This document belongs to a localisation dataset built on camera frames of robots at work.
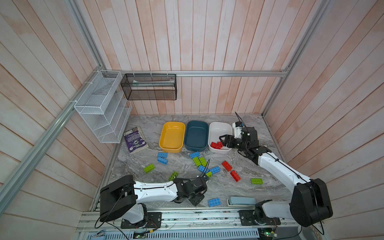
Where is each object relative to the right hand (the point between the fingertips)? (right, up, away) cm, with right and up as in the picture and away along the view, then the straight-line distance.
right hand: (224, 137), depth 86 cm
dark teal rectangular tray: (-15, 0, +19) cm, 25 cm away
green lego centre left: (-15, -16, +7) cm, 23 cm away
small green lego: (-45, -19, +4) cm, 49 cm away
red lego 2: (+3, -19, +6) cm, 20 cm away
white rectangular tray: (-1, +4, +21) cm, 22 cm away
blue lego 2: (-37, -14, +7) cm, 41 cm away
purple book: (-58, -3, +15) cm, 60 cm away
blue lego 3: (-17, -12, +10) cm, 23 cm away
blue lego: (-38, -12, +12) cm, 42 cm away
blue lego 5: (-4, -21, +4) cm, 21 cm away
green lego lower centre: (-9, -22, +1) cm, 24 cm away
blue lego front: (-7, -34, -8) cm, 36 cm away
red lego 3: (+7, -24, 0) cm, 25 cm away
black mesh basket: (-48, +35, +17) cm, 61 cm away
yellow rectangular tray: (-33, -1, +21) cm, 39 cm away
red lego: (-4, -6, +15) cm, 16 cm away
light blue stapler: (+7, -34, -9) cm, 36 cm away
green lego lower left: (-29, -22, +2) cm, 37 cm away
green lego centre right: (-12, -16, +9) cm, 22 cm away
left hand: (-17, -32, -6) cm, 37 cm away
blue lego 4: (-12, -20, +6) cm, 24 cm away
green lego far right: (+20, -26, 0) cm, 33 cm away
